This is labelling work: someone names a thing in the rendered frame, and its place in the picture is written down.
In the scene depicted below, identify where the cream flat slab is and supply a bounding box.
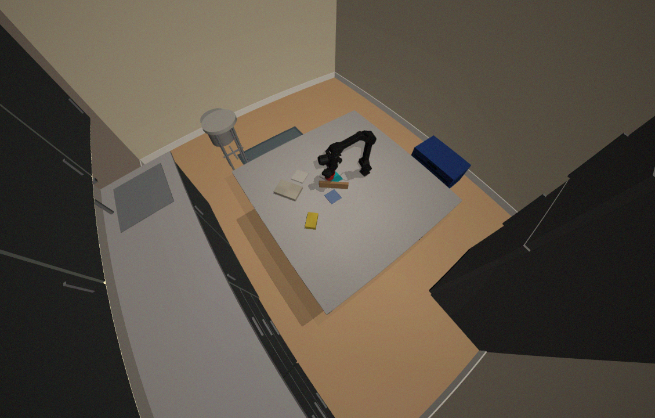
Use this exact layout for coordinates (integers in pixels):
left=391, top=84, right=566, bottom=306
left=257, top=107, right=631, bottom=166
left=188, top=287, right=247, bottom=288
left=291, top=170, right=309, bottom=183

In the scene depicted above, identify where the yellow rectangular block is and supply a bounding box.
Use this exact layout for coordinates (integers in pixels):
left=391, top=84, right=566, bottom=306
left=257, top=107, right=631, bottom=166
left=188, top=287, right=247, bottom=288
left=305, top=212, right=318, bottom=230

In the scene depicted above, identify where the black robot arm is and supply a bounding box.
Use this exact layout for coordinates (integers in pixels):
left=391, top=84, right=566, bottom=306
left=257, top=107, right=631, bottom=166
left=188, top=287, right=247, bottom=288
left=317, top=130, right=377, bottom=176

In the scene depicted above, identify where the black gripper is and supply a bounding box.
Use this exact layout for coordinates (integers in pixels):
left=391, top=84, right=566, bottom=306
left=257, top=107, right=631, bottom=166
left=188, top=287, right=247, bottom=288
left=322, top=157, right=342, bottom=178

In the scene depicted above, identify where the brown wooden plank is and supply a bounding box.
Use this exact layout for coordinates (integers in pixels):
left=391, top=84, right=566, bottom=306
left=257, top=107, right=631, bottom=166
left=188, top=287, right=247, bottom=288
left=319, top=181, right=349, bottom=189

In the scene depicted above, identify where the beige flat rectangular block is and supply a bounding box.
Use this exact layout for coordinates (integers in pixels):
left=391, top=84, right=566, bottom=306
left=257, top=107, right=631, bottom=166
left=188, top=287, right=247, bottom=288
left=273, top=180, right=303, bottom=201

